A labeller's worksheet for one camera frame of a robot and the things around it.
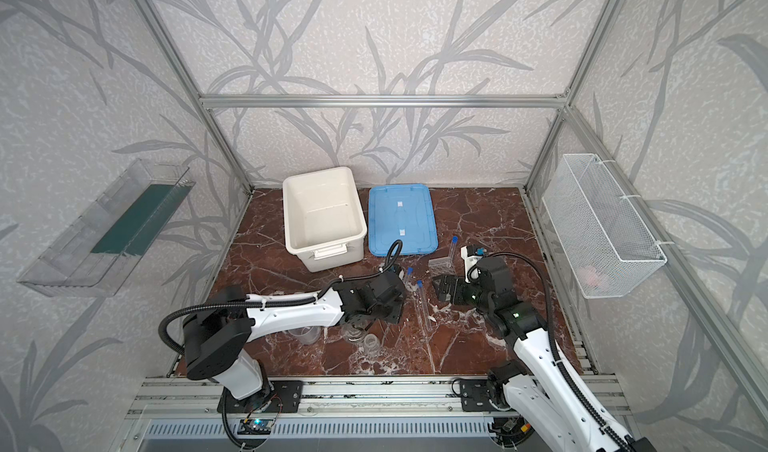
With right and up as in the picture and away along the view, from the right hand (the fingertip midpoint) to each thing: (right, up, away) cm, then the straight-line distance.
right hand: (446, 271), depth 79 cm
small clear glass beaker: (-20, -18, -4) cm, 27 cm away
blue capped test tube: (+4, +4, +12) cm, 13 cm away
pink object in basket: (+35, 0, -6) cm, 35 cm away
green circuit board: (-47, -36, -8) cm, 60 cm away
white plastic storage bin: (-42, +11, +32) cm, 54 cm away
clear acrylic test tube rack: (+1, -2, +17) cm, 17 cm away
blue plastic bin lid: (-11, +16, +33) cm, 38 cm away
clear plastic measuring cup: (-39, -19, +3) cm, 43 cm away
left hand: (-11, -10, +5) cm, 15 cm away
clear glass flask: (-25, -17, +1) cm, 30 cm away
